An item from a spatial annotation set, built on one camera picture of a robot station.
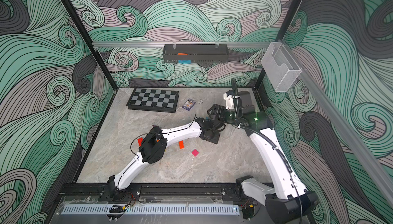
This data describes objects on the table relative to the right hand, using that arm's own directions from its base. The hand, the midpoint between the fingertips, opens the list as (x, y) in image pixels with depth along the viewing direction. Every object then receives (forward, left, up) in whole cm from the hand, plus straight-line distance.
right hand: (217, 114), depth 71 cm
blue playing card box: (+26, +15, -26) cm, 40 cm away
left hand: (0, -2, -25) cm, 25 cm away
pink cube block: (-8, +11, -28) cm, 31 cm away
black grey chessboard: (+29, +40, -23) cm, 55 cm away
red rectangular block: (-2, +44, -25) cm, 50 cm away
